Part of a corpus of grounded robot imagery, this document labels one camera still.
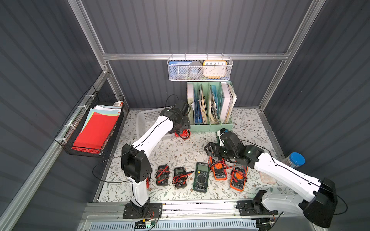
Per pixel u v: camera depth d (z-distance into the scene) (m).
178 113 0.61
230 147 0.59
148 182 0.81
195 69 0.90
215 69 0.88
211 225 0.77
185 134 0.81
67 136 0.61
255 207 0.66
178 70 0.84
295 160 0.70
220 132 0.72
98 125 0.74
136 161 0.47
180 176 0.81
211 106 0.94
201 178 0.81
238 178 0.80
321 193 0.40
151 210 0.74
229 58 0.89
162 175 0.83
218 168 0.84
